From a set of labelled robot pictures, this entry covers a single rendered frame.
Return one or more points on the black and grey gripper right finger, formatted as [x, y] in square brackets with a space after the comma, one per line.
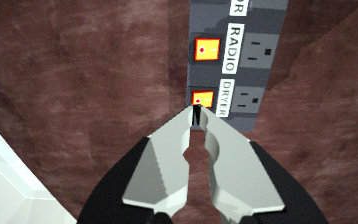
[248, 181]

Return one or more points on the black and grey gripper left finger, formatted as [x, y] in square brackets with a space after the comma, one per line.
[151, 177]

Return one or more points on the grey power strip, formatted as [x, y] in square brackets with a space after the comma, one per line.
[231, 49]

